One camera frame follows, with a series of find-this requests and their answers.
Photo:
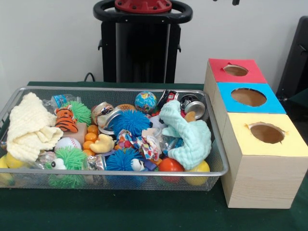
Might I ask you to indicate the globe print ball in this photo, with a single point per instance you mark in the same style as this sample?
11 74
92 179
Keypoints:
145 102

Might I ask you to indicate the silver mesh bin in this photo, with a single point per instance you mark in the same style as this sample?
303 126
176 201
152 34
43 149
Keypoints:
134 184

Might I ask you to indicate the mint green cloth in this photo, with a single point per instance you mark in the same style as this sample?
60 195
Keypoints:
192 142

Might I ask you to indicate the blue spiky ball with eyes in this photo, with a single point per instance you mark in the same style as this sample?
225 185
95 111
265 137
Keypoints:
120 160

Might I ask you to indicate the white baseball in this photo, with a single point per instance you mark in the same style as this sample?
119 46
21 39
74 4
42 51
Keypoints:
68 144

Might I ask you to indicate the green spiky ball with eyes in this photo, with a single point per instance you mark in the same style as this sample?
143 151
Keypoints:
72 157

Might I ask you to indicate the wooden box with three holes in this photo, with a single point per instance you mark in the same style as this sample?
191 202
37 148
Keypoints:
260 183

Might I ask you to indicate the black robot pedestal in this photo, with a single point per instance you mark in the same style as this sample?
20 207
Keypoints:
142 53

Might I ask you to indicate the cream knitted cloth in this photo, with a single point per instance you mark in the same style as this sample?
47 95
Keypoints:
29 125

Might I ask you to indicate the dark green tablecloth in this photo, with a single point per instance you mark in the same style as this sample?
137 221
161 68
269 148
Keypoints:
120 211
299 101

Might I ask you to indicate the black flat panel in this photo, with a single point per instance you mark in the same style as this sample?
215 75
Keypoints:
296 60

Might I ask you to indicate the orange tiger plush toy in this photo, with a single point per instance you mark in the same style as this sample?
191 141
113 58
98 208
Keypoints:
65 120

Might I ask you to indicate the yellow duck plush toy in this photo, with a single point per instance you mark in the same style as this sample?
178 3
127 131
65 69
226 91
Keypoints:
103 144

